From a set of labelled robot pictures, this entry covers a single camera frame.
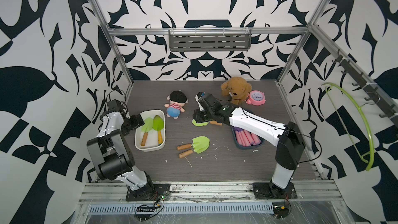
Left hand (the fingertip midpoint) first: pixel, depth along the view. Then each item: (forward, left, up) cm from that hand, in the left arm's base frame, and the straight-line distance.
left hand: (134, 125), depth 90 cm
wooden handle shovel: (-9, -37, -7) cm, 39 cm away
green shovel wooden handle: (+2, -5, -6) cm, 8 cm away
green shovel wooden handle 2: (+3, -35, -7) cm, 36 cm away
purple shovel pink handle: (-7, -60, -3) cm, 60 cm away
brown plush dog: (+16, -60, +11) cm, 63 cm away
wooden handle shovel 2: (-14, -33, -5) cm, 36 cm away
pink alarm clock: (+21, -78, -4) cm, 80 cm away
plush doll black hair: (+20, -23, -2) cm, 31 cm away
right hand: (0, -34, +10) cm, 36 cm away
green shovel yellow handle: (+3, -12, -6) cm, 14 cm away
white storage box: (+8, -14, -1) cm, 17 cm away
